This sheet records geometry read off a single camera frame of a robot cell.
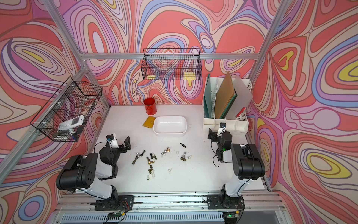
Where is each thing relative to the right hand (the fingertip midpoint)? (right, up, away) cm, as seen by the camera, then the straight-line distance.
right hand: (216, 132), depth 96 cm
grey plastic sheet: (+15, +23, -11) cm, 29 cm away
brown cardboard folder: (+4, +28, -7) cm, 29 cm away
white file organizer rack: (+16, +4, +3) cm, 17 cm away
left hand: (-63, -4, -6) cm, 63 cm away
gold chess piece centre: (-45, -18, -9) cm, 49 cm away
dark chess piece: (-23, -9, 0) cm, 25 cm away
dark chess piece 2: (-44, -15, -6) cm, 46 cm away
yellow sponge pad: (-50, +7, +12) cm, 51 cm away
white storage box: (-33, +4, +10) cm, 35 cm away
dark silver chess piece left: (-53, -14, -6) cm, 55 cm away
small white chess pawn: (-32, -22, -12) cm, 41 cm away
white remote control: (-82, +7, -27) cm, 87 cm away
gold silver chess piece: (-34, -12, -5) cm, 36 cm away
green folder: (+7, +17, -5) cm, 19 cm away
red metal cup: (-49, +19, +12) cm, 54 cm away
